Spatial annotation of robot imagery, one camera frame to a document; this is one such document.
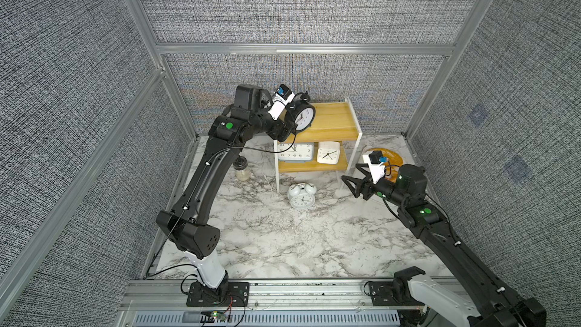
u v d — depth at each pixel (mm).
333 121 788
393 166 605
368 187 638
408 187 560
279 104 583
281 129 626
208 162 461
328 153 856
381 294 732
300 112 692
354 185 666
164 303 739
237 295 731
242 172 1009
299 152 874
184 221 430
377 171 627
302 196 878
